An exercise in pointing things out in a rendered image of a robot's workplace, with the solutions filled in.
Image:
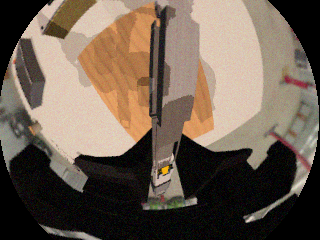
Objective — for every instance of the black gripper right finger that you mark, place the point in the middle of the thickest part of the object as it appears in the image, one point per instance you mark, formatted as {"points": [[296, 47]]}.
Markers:
{"points": [[197, 165]]}

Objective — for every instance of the small grey canister with orange lid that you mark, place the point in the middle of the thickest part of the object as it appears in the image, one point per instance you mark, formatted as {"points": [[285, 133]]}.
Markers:
{"points": [[35, 127]]}

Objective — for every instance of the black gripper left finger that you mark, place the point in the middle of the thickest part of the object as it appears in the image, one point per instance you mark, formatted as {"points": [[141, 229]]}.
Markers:
{"points": [[134, 167]]}

